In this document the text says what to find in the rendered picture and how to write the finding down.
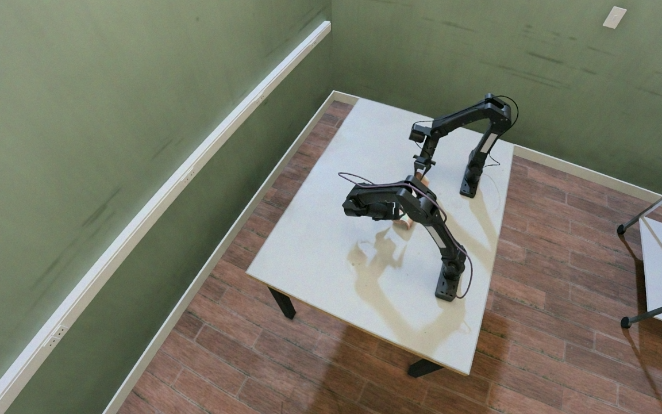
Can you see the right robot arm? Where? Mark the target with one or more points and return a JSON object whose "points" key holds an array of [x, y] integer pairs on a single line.
{"points": [[499, 114]]}

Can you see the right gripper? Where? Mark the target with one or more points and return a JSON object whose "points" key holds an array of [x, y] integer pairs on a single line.
{"points": [[422, 159]]}

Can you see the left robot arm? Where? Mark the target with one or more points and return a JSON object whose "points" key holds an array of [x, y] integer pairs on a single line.
{"points": [[361, 201]]}

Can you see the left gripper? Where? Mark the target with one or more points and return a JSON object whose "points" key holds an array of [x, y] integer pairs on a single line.
{"points": [[385, 211]]}

